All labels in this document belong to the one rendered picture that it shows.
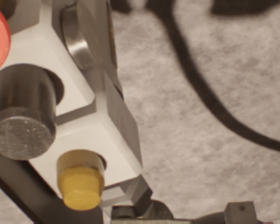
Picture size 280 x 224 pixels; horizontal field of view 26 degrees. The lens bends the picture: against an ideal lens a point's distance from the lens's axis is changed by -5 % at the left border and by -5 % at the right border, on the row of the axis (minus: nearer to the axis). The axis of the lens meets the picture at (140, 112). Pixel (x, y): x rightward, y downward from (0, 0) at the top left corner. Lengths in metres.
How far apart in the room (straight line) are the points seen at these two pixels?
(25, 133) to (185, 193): 0.97
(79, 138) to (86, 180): 0.03
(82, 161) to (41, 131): 0.09
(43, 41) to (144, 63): 0.66
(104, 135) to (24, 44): 0.11
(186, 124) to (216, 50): 0.18
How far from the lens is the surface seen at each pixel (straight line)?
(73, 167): 0.47
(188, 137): 1.20
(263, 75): 1.12
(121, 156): 0.49
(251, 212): 0.57
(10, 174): 0.47
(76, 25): 0.42
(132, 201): 0.56
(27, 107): 0.39
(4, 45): 0.35
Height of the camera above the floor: 0.77
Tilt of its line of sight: 43 degrees down
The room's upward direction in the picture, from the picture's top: 172 degrees clockwise
